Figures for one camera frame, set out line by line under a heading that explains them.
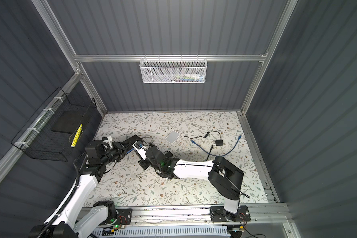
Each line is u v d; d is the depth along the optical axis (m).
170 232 0.77
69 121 0.76
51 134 0.72
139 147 0.65
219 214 0.72
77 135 0.71
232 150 0.98
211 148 0.99
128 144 0.77
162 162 0.62
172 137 1.04
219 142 1.01
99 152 0.63
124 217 0.72
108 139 0.75
